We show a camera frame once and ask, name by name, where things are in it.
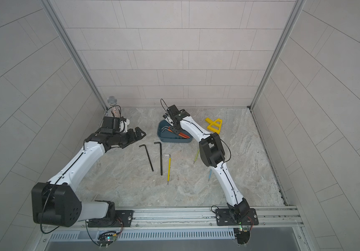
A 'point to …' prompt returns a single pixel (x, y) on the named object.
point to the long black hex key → (147, 155)
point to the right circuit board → (243, 236)
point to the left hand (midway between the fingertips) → (143, 134)
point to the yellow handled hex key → (169, 172)
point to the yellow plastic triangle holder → (215, 125)
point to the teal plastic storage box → (166, 133)
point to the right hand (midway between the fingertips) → (179, 126)
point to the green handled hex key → (196, 157)
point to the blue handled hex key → (210, 174)
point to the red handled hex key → (181, 133)
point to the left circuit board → (106, 238)
